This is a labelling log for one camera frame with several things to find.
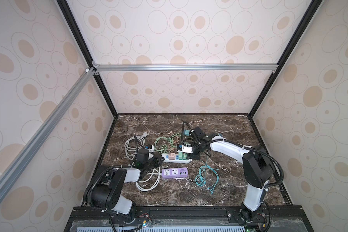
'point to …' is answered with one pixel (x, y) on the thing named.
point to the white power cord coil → (131, 145)
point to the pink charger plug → (172, 156)
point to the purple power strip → (174, 173)
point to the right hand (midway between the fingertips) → (188, 152)
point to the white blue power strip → (165, 158)
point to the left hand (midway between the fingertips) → (167, 157)
